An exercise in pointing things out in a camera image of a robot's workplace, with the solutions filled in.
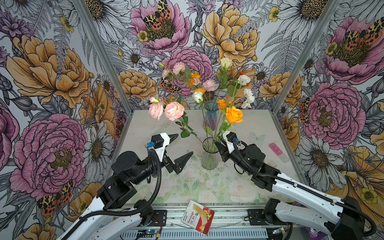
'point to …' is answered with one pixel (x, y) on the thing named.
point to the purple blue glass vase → (210, 118)
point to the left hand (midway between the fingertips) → (184, 147)
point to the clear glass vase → (210, 158)
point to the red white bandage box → (197, 217)
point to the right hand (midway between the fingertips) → (217, 142)
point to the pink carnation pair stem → (209, 85)
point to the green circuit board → (149, 231)
